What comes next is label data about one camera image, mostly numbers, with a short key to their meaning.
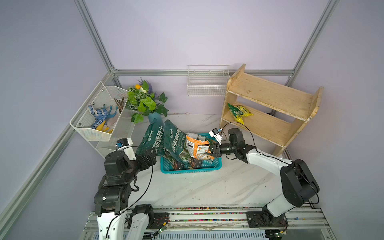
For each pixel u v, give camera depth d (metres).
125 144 0.54
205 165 0.93
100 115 0.72
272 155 0.56
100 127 0.71
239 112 0.84
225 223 0.73
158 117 1.01
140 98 0.83
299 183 0.45
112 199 0.40
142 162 0.55
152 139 0.78
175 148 0.78
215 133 0.75
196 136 0.86
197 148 0.72
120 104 0.83
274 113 0.94
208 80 0.98
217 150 0.72
